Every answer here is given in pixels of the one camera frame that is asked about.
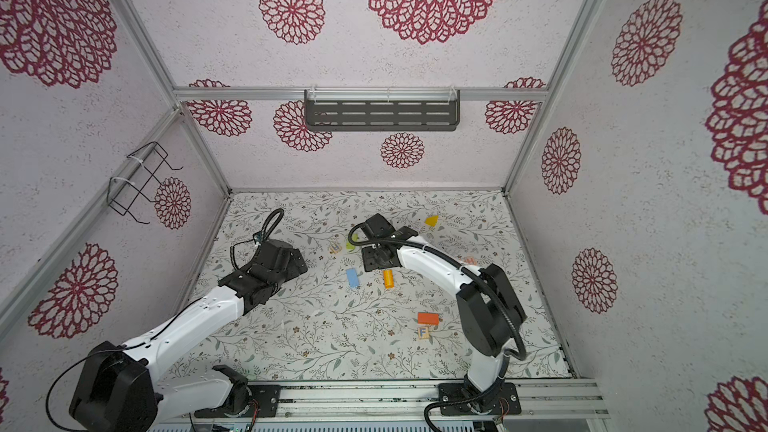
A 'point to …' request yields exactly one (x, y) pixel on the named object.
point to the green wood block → (349, 246)
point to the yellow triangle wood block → (432, 220)
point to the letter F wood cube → (423, 332)
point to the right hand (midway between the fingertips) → (374, 256)
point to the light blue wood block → (352, 277)
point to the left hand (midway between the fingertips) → (288, 266)
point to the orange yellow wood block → (388, 279)
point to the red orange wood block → (428, 318)
